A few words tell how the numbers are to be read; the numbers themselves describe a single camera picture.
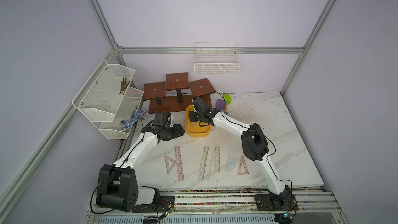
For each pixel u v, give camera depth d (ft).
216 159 2.90
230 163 2.86
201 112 2.51
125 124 2.76
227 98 3.91
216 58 3.15
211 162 2.84
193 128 3.31
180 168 2.80
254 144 1.91
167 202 2.39
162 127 2.19
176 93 3.49
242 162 2.87
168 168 2.82
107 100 2.57
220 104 3.79
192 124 3.38
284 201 2.09
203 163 2.85
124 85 2.68
